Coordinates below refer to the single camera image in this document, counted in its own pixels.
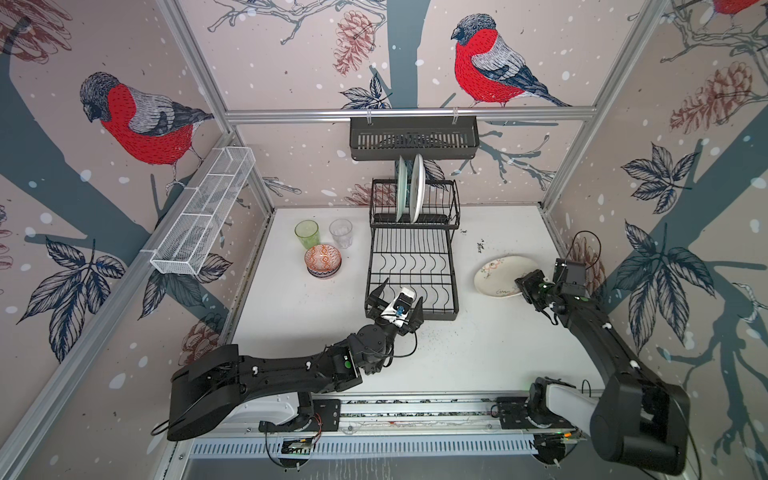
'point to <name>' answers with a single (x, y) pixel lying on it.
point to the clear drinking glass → (341, 229)
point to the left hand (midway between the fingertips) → (402, 291)
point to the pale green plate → (402, 189)
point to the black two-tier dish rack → (411, 250)
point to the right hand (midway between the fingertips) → (515, 280)
